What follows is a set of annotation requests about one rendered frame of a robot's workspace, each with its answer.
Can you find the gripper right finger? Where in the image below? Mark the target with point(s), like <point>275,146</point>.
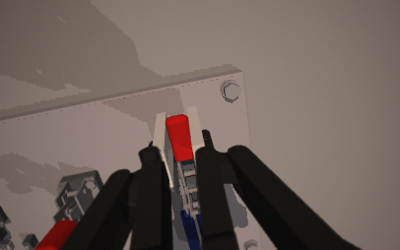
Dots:
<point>286,219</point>

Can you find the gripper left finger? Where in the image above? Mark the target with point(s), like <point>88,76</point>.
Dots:
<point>107,223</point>

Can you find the dark blue rectangular plate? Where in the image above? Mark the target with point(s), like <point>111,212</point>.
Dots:
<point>190,228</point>

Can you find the grey toggle clamp with red handle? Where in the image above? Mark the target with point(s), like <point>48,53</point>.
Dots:
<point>85,187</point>

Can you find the beige fixture plate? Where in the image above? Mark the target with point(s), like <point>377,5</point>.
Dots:
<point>106,133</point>

